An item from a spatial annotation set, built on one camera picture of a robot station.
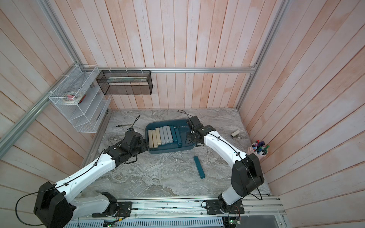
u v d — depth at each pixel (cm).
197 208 76
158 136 99
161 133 101
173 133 101
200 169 86
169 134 101
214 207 73
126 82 104
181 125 107
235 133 101
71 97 75
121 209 73
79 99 73
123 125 112
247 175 43
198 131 60
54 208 38
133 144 62
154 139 98
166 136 99
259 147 82
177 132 102
